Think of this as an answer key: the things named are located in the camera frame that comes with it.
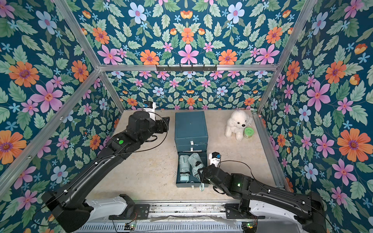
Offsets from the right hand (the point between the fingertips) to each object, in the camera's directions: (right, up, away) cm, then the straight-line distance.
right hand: (198, 172), depth 72 cm
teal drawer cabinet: (-4, +17, +9) cm, 19 cm away
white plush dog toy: (+26, +27, +19) cm, 42 cm away
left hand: (-16, +28, -3) cm, 32 cm away
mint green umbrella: (-8, -2, +14) cm, 17 cm away
